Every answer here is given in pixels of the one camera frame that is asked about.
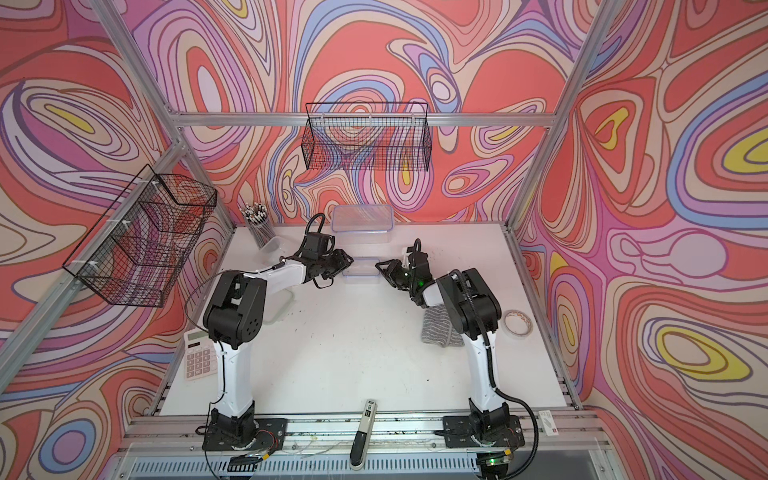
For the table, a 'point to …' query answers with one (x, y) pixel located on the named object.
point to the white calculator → (200, 354)
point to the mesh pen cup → (258, 220)
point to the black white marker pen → (363, 433)
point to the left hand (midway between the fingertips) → (355, 263)
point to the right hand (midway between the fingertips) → (377, 273)
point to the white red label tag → (548, 423)
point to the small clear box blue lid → (362, 270)
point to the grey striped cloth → (438, 328)
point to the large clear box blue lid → (363, 224)
